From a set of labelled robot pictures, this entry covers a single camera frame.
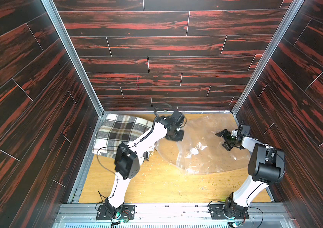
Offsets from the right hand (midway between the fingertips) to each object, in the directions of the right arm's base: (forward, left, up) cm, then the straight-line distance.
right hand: (221, 138), depth 99 cm
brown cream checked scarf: (-4, +73, +12) cm, 74 cm away
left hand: (-10, +30, +11) cm, 34 cm away
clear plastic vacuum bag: (-11, +16, +1) cm, 19 cm away
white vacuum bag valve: (-12, +21, +2) cm, 24 cm away
